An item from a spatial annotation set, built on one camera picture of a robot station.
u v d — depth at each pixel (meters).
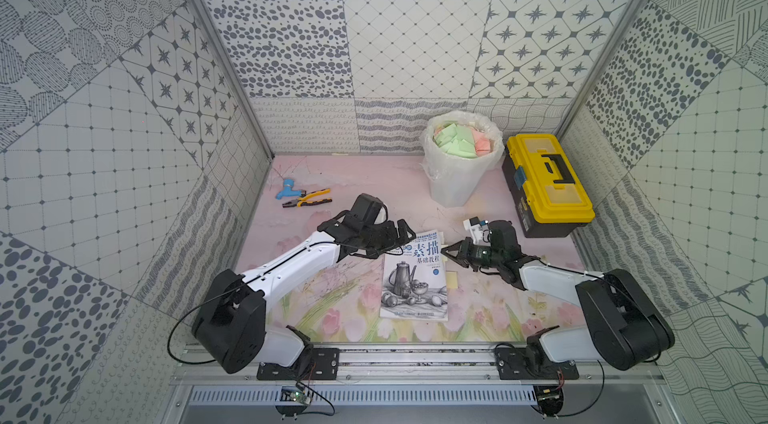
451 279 0.87
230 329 0.42
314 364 0.73
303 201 1.05
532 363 0.66
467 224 0.86
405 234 0.74
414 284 0.86
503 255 0.71
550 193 0.89
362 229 0.64
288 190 1.07
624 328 0.43
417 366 0.75
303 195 1.07
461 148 0.88
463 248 0.79
